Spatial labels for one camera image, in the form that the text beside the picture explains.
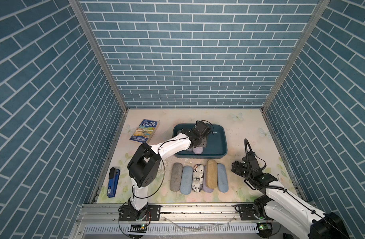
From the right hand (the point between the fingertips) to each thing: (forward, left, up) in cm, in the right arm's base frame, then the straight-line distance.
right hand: (237, 166), depth 88 cm
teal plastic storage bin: (+16, +11, -2) cm, 19 cm away
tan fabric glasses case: (-8, +16, +4) cm, 18 cm away
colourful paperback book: (+21, +62, 0) cm, 66 cm away
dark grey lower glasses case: (-9, +36, +1) cm, 37 cm away
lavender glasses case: (+5, +24, +8) cm, 26 cm away
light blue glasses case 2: (-8, +9, 0) cm, 12 cm away
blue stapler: (-12, +70, +2) cm, 71 cm away
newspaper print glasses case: (-9, +23, +1) cm, 25 cm away
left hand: (+11, +20, +8) cm, 24 cm away
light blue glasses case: (-11, +29, 0) cm, 31 cm away
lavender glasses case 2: (-14, +19, +1) cm, 24 cm away
